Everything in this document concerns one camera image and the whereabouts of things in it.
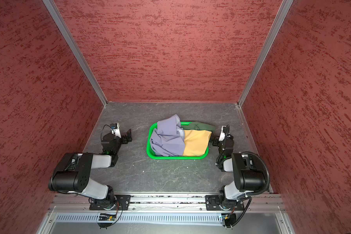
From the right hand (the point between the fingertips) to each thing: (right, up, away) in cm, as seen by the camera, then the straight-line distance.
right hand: (218, 133), depth 93 cm
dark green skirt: (-13, +5, +2) cm, 14 cm away
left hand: (-63, 0, +1) cm, 63 cm away
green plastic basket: (-41, -13, -9) cm, 44 cm away
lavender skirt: (-33, -3, -4) cm, 33 cm away
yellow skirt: (-15, -6, -3) cm, 17 cm away
